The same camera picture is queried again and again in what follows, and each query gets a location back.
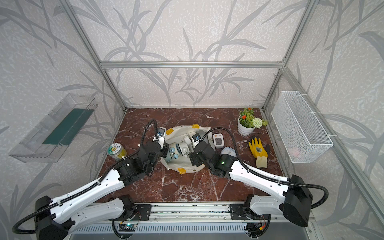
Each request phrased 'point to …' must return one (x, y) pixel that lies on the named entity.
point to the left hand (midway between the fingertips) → (165, 138)
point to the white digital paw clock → (218, 140)
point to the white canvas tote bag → (183, 164)
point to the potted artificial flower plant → (247, 122)
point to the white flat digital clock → (187, 140)
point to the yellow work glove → (259, 152)
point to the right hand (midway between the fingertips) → (195, 150)
